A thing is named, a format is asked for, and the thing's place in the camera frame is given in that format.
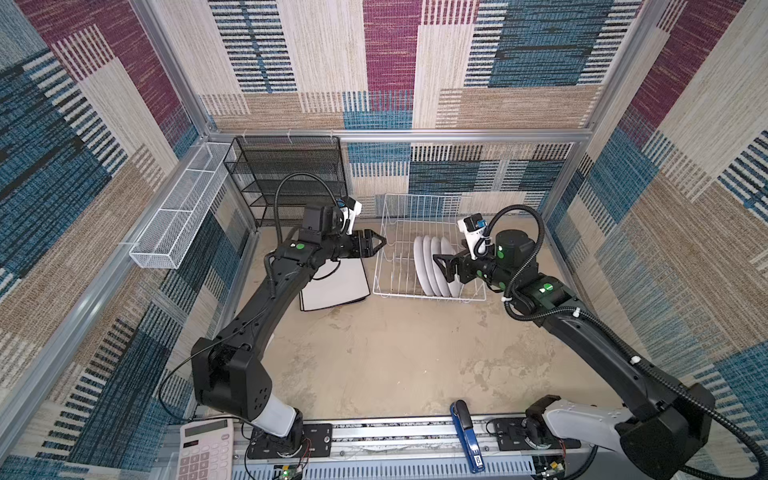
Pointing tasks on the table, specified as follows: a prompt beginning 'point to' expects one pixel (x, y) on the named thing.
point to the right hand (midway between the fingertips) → (450, 253)
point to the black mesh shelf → (260, 163)
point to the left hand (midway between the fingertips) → (378, 237)
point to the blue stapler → (469, 437)
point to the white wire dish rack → (414, 229)
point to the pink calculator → (206, 451)
